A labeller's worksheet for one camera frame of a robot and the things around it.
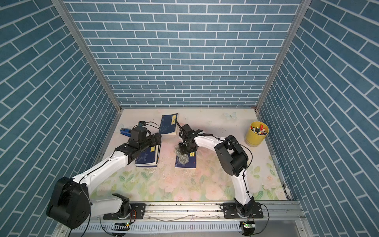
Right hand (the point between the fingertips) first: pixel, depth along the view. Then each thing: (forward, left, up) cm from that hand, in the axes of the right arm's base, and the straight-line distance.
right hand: (182, 152), depth 94 cm
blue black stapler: (+11, +42, +3) cm, 44 cm away
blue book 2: (-7, +19, +3) cm, 21 cm away
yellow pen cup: (+6, -43, +12) cm, 45 cm away
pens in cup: (+14, -49, +10) cm, 52 cm away
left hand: (+2, +14, +13) cm, 19 cm away
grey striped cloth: (-5, -1, +2) cm, 6 cm away
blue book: (+22, +14, +2) cm, 26 cm away
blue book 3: (-7, -6, 0) cm, 9 cm away
